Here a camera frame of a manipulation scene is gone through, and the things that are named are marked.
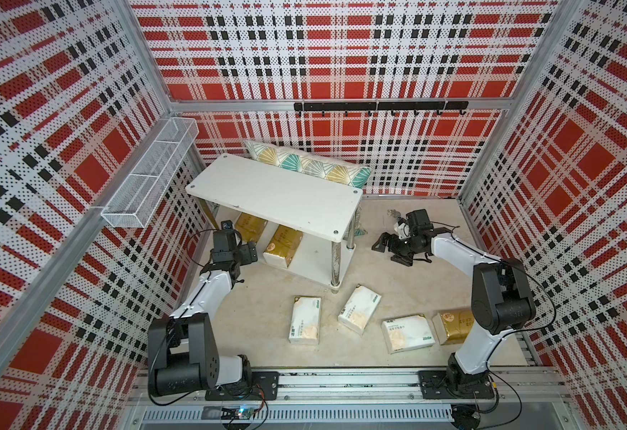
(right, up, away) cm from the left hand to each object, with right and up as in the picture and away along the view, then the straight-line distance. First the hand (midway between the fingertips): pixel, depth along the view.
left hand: (242, 248), depth 91 cm
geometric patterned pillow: (+24, +27, -10) cm, 38 cm away
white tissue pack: (+23, -22, -11) cm, 33 cm away
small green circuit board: (+7, -41, -22) cm, 47 cm away
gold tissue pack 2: (+15, +2, -2) cm, 15 cm away
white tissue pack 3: (+53, -24, -12) cm, 60 cm away
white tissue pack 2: (+40, -18, -9) cm, 44 cm away
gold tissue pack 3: (+67, -22, -12) cm, 71 cm away
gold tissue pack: (+2, +7, +4) cm, 9 cm away
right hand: (+50, -1, +2) cm, 50 cm away
